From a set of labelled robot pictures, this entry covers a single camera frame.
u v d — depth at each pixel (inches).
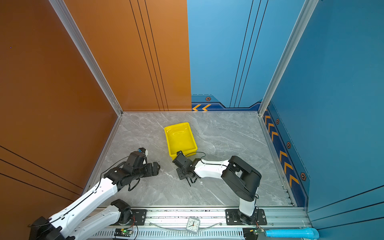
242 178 18.5
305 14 28.2
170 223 28.9
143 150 29.4
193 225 27.5
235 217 28.6
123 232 27.7
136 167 25.0
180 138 42.3
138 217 29.4
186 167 26.9
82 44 32.1
